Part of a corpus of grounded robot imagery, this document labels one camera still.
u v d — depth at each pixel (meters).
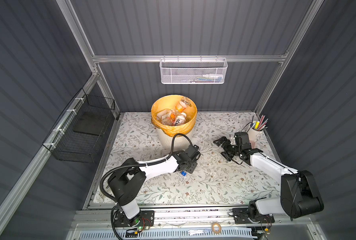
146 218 0.73
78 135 0.73
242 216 0.74
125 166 0.45
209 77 0.92
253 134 0.96
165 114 0.89
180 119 0.89
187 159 0.67
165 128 0.76
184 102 0.86
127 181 0.47
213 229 0.70
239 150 0.68
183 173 0.85
